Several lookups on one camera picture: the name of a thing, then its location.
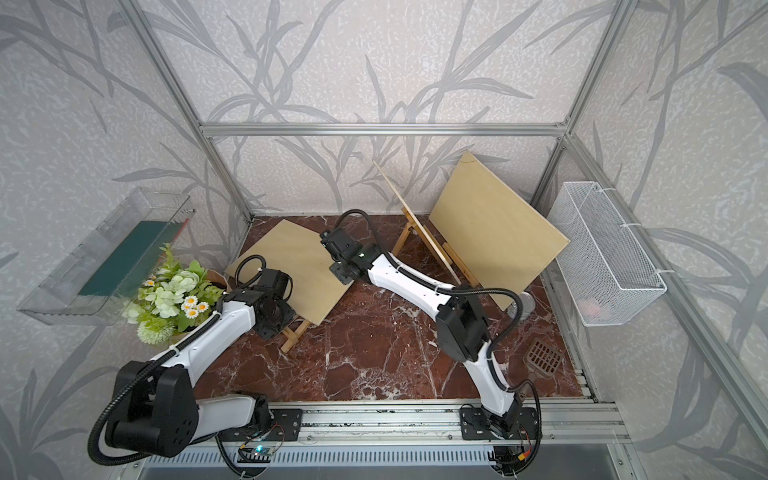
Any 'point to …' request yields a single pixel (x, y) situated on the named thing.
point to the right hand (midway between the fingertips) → (350, 259)
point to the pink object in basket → (590, 309)
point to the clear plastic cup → (528, 306)
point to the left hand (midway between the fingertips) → (288, 320)
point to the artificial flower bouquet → (174, 296)
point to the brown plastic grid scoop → (541, 357)
